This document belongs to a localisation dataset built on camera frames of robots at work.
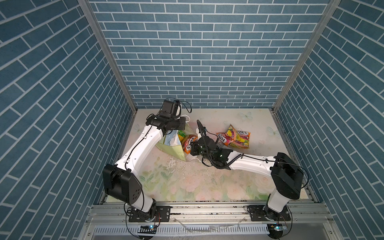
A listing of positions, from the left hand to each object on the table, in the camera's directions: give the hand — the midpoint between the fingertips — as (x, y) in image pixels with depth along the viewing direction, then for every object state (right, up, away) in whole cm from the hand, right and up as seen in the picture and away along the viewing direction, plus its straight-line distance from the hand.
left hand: (183, 122), depth 82 cm
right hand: (+3, -11, 0) cm, 11 cm away
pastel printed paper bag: (-7, -11, -3) cm, 13 cm away
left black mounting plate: (-10, -47, -7) cm, 49 cm away
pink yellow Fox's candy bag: (+30, -9, +17) cm, 36 cm away
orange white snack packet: (+1, -10, +3) cm, 11 cm away
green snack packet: (-2, -8, +9) cm, 12 cm away
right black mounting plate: (+38, -46, -8) cm, 60 cm away
